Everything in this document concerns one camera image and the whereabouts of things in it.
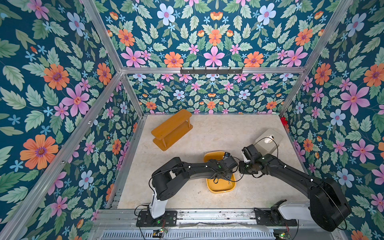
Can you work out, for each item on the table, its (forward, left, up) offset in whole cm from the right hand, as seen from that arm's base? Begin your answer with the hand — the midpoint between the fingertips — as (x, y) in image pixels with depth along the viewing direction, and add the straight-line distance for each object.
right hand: (240, 168), depth 86 cm
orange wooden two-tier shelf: (+19, +43, +9) cm, 48 cm away
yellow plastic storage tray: (-9, +12, -3) cm, 15 cm away
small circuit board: (-32, +43, -7) cm, 54 cm away
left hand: (-2, +6, -4) cm, 7 cm away
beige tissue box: (+17, -19, +4) cm, 26 cm away
